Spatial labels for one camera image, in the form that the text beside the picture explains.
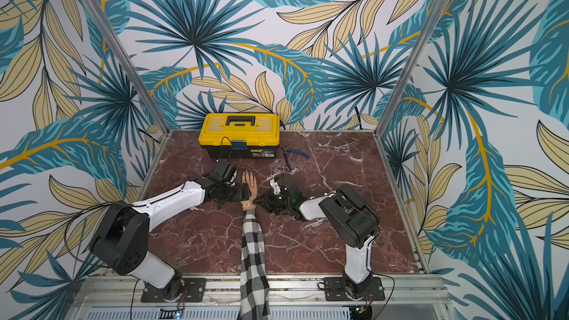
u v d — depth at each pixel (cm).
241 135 95
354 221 51
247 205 88
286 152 110
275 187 88
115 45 84
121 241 43
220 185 70
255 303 67
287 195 75
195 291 74
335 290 73
